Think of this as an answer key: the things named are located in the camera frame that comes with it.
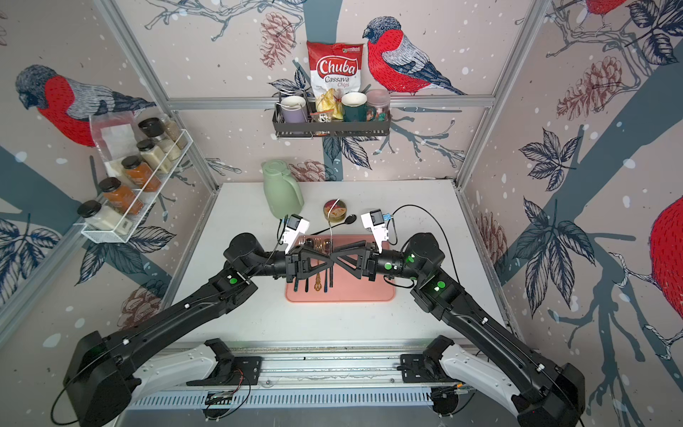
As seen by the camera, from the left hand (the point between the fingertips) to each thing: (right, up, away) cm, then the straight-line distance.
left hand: (333, 263), depth 59 cm
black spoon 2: (+4, +7, +51) cm, 51 cm away
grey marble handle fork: (-1, -3, +1) cm, 4 cm away
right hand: (+1, +2, -1) cm, 2 cm away
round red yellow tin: (-3, +11, +48) cm, 49 cm away
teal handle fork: (-15, -15, +31) cm, 37 cm away
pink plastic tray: (0, -5, +1) cm, 5 cm away
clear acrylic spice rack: (-60, +7, +4) cm, 61 cm away
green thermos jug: (-21, +18, +37) cm, 47 cm away
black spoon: (-11, -14, +31) cm, 36 cm away
